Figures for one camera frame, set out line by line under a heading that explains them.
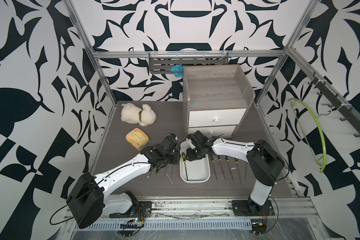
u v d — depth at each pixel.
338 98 0.60
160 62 0.97
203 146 0.70
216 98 0.80
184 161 0.89
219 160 0.90
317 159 0.68
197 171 0.86
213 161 0.90
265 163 0.48
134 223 0.73
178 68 0.91
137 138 0.96
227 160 0.89
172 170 0.88
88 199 0.40
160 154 0.62
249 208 0.67
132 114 0.99
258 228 0.71
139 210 0.73
